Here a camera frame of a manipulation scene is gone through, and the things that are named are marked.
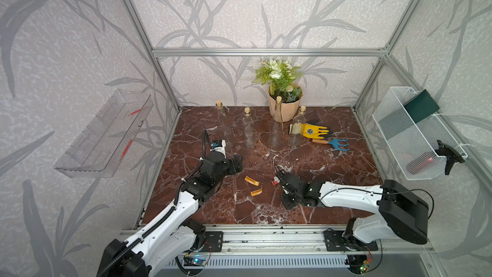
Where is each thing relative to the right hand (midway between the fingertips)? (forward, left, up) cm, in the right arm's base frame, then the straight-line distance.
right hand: (282, 197), depth 85 cm
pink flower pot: (+43, -8, +11) cm, 45 cm away
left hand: (+12, +20, +15) cm, 28 cm away
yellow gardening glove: (+37, -20, +1) cm, 42 cm away
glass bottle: (+29, -9, +11) cm, 33 cm away
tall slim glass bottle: (+29, +1, +6) cm, 30 cm away
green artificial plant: (+49, -1, +30) cm, 58 cm away
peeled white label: (+8, +14, +1) cm, 16 cm away
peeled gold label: (+2, +12, 0) cm, 12 cm away
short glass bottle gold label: (+28, +15, +18) cm, 36 cm away
